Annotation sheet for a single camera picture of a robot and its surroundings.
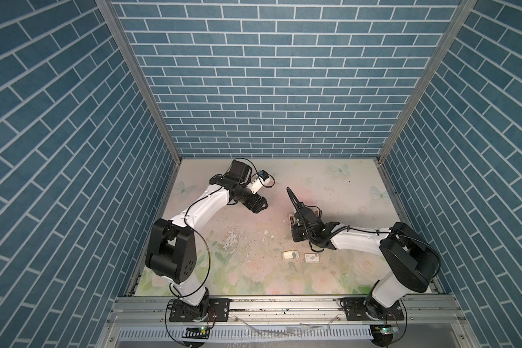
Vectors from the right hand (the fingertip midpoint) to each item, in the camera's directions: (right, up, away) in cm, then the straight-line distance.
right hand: (291, 227), depth 92 cm
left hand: (-13, +12, -4) cm, 19 cm away
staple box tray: (-1, -10, -5) cm, 11 cm away
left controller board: (-32, -31, -20) cm, 49 cm away
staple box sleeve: (+8, -11, -7) cm, 15 cm away
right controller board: (+29, -31, -20) cm, 47 cm away
